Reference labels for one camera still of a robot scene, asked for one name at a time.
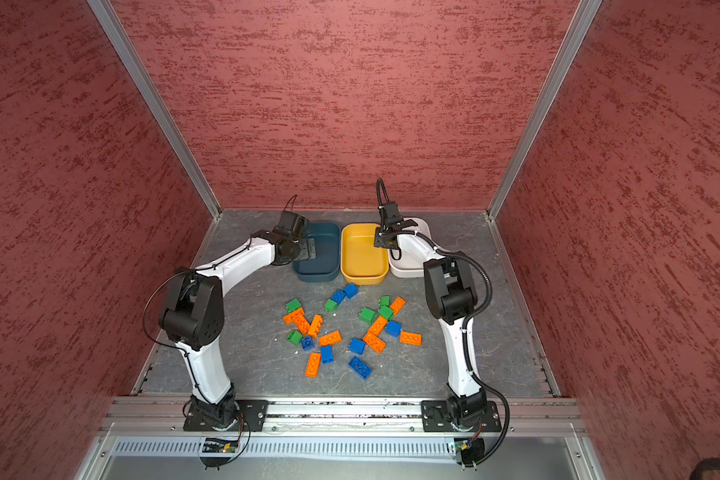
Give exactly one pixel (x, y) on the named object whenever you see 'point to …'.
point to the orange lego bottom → (313, 365)
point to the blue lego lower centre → (327, 354)
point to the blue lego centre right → (356, 346)
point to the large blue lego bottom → (358, 366)
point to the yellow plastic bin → (361, 262)
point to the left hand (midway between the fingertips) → (299, 256)
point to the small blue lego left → (307, 343)
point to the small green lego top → (385, 300)
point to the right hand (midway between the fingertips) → (382, 243)
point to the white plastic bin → (413, 252)
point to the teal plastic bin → (326, 266)
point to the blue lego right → (393, 328)
